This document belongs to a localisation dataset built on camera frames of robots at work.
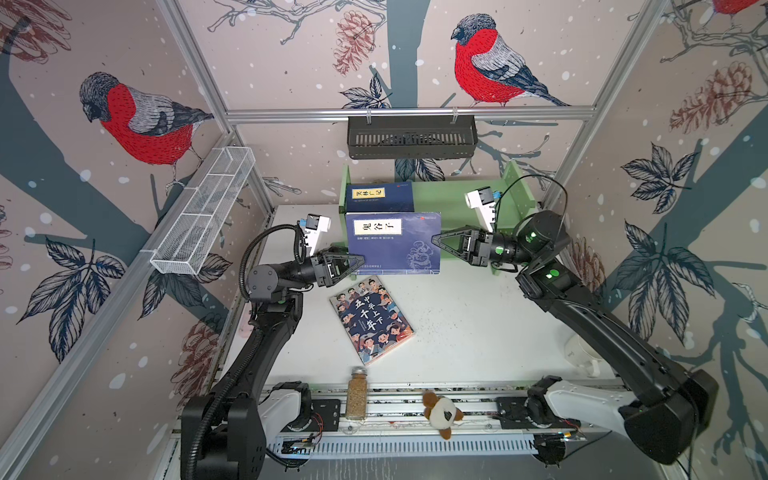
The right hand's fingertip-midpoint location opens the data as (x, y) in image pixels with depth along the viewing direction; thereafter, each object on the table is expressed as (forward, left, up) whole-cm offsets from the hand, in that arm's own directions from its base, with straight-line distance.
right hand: (429, 249), depth 56 cm
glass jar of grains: (-18, +17, -36) cm, 44 cm away
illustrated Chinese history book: (+3, +15, -38) cm, 41 cm away
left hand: (-2, +14, -4) cm, 14 cm away
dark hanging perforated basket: (+61, +4, -12) cm, 62 cm away
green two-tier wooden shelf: (+31, -26, -14) cm, 43 cm away
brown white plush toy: (-21, -4, -38) cm, 44 cm away
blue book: (+26, +8, -10) cm, 29 cm away
